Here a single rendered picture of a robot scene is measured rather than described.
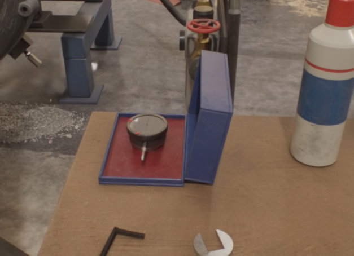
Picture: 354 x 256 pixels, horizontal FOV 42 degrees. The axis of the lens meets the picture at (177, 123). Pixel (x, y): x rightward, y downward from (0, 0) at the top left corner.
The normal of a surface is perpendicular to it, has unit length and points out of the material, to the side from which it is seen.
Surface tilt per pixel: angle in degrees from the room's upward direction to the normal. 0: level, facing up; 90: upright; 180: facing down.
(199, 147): 90
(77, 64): 90
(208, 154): 90
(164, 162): 0
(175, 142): 0
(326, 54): 90
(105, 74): 0
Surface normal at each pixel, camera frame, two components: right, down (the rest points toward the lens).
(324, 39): -0.44, -0.36
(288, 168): 0.00, -0.84
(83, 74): -0.04, 0.55
